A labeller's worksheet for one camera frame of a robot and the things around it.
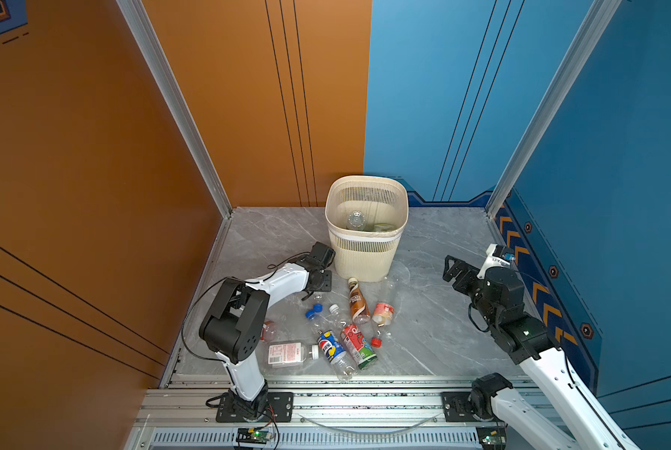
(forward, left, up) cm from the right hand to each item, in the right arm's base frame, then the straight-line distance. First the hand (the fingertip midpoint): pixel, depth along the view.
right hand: (455, 263), depth 74 cm
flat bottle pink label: (-17, +46, -20) cm, 53 cm away
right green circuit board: (-35, -8, -27) cm, 45 cm away
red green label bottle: (-16, +26, -18) cm, 36 cm away
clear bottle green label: (+18, +26, -1) cm, 31 cm away
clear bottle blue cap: (-7, +38, -21) cm, 44 cm away
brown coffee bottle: (-5, +26, -18) cm, 31 cm away
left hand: (+8, +38, -21) cm, 44 cm away
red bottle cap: (-13, +21, -21) cm, 32 cm away
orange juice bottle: (-11, +52, -18) cm, 56 cm away
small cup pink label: (-5, +18, -19) cm, 27 cm away
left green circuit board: (-35, +54, -25) cm, 70 cm away
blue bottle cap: (-2, +39, -21) cm, 44 cm away
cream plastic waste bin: (+29, +22, -11) cm, 38 cm away
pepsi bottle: (-17, +32, -19) cm, 41 cm away
